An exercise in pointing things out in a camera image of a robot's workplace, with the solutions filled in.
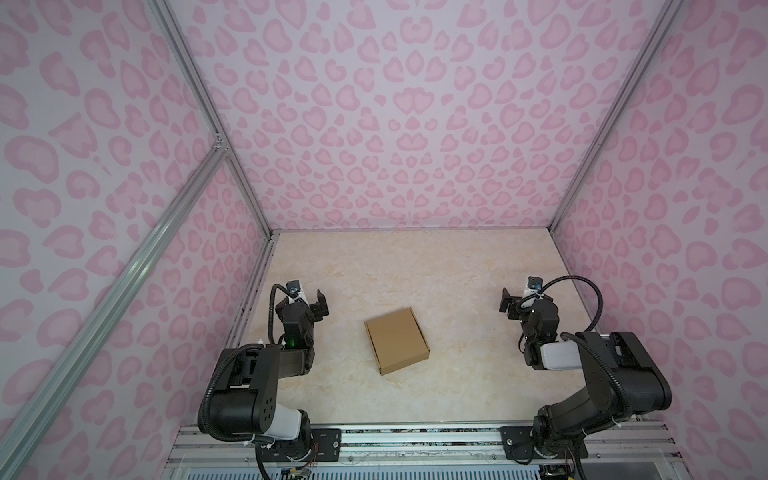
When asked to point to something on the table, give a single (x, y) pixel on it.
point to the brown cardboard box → (398, 340)
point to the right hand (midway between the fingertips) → (523, 287)
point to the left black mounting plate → (324, 446)
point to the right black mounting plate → (517, 445)
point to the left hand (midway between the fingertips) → (304, 290)
